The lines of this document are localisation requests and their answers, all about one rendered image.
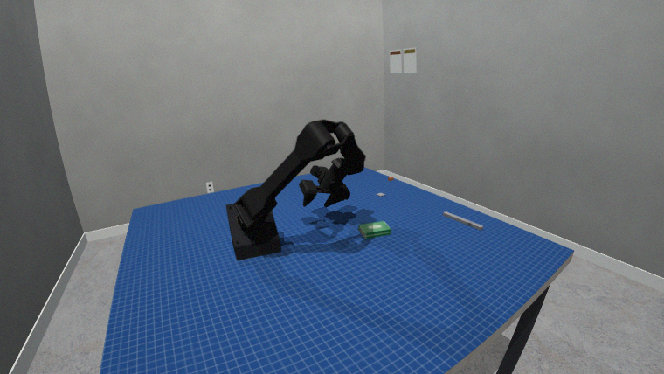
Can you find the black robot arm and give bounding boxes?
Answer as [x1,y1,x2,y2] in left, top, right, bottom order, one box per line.
[234,120,365,235]

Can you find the blue grid work mat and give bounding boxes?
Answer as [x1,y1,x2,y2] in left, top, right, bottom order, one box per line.
[100,168,574,374]

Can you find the green card box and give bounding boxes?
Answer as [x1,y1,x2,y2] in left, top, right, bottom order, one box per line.
[358,221,391,239]

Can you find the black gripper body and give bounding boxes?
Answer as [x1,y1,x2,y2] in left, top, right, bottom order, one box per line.
[299,170,350,199]

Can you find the grey flat bar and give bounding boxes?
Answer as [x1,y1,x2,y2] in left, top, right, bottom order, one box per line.
[443,211,483,230]

